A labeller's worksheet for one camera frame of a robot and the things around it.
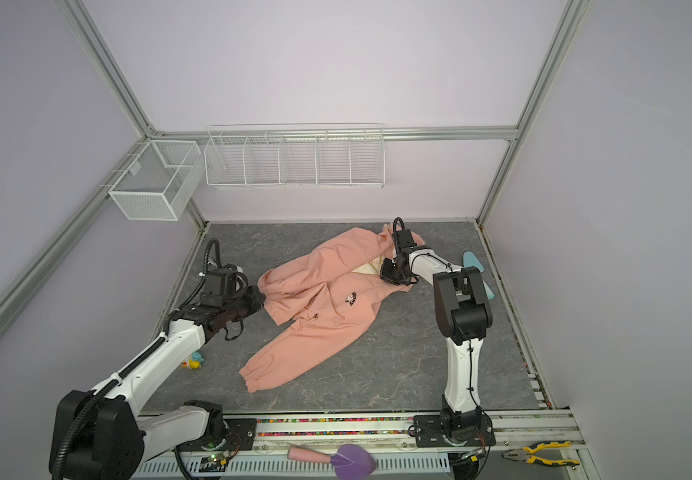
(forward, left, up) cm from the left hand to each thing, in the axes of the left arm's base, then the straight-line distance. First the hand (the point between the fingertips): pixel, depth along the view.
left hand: (266, 299), depth 85 cm
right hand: (+12, -37, -11) cm, 40 cm away
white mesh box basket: (+35, +35, +15) cm, 52 cm away
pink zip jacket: (+7, -18, -8) cm, 21 cm away
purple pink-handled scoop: (-39, -22, -12) cm, 46 cm away
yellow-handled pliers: (-40, -64, -10) cm, 76 cm away
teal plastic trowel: (+18, -69, -12) cm, 73 cm away
